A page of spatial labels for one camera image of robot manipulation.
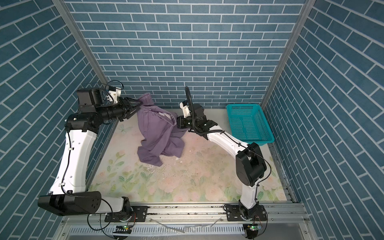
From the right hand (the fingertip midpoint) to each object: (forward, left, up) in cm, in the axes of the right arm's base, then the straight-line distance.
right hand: (173, 118), depth 82 cm
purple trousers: (-6, +7, -8) cm, 12 cm away
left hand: (-7, +10, +17) cm, 21 cm away
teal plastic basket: (+22, -50, -25) cm, 60 cm away
